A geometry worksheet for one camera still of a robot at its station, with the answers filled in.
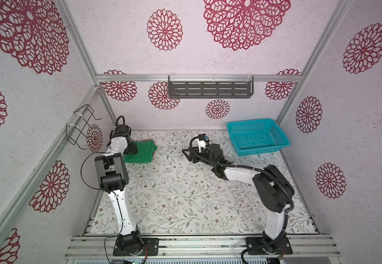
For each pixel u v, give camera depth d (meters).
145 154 1.00
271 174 0.53
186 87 0.95
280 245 0.65
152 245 0.74
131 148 0.94
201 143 0.80
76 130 0.75
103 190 0.58
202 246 0.75
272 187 0.50
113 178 0.59
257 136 1.18
